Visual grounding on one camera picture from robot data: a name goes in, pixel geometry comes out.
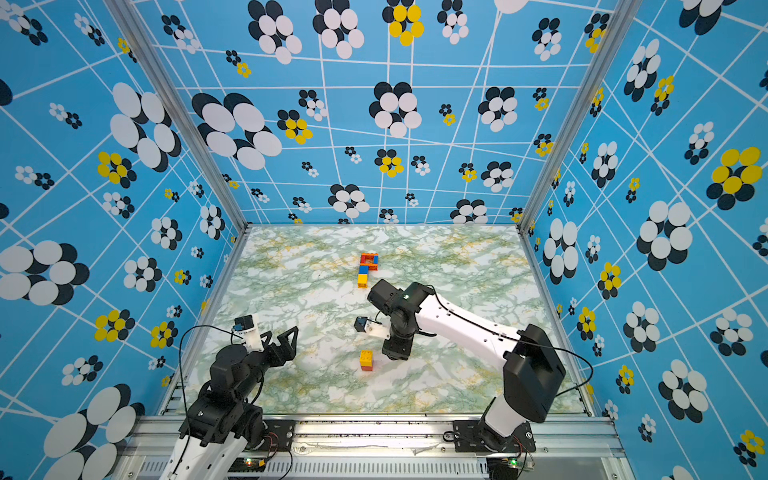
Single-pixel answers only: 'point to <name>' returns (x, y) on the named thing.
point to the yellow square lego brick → (366, 358)
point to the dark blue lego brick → (363, 269)
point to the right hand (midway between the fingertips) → (399, 342)
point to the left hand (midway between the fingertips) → (288, 329)
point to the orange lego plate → (370, 259)
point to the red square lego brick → (367, 368)
